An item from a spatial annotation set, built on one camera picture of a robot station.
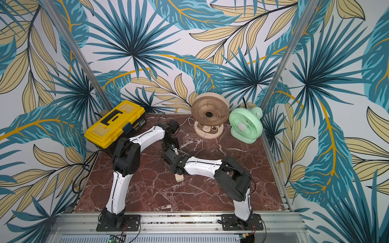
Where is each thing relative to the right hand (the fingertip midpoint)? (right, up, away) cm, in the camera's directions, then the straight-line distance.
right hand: (174, 162), depth 90 cm
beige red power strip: (+4, -8, -4) cm, 10 cm away
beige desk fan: (+21, +30, -1) cm, 37 cm away
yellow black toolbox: (-31, +25, +2) cm, 40 cm away
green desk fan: (+41, +22, -5) cm, 47 cm away
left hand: (0, +5, +7) cm, 9 cm away
